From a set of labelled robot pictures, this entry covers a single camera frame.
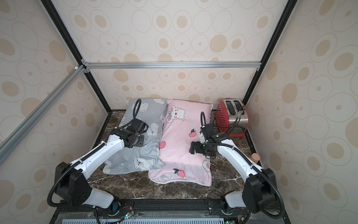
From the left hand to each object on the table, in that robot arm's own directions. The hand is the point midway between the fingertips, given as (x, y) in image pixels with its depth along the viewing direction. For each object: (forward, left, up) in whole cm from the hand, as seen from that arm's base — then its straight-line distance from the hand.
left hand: (141, 139), depth 84 cm
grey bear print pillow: (+27, -2, -3) cm, 27 cm away
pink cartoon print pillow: (+18, -25, -4) cm, 31 cm away
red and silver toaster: (+18, -58, +2) cm, 61 cm away
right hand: (-5, -36, -3) cm, 36 cm away
